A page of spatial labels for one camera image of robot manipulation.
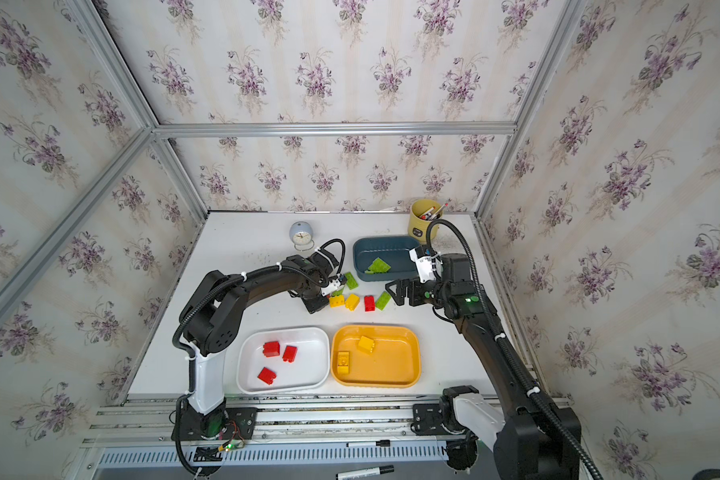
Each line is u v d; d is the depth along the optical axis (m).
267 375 0.80
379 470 0.67
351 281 1.00
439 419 0.73
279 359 0.84
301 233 1.05
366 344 0.84
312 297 0.85
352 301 0.94
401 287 0.69
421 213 1.08
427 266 0.70
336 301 0.93
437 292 0.66
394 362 0.84
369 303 0.93
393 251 1.09
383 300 0.96
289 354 0.84
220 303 0.52
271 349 0.84
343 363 0.82
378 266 1.04
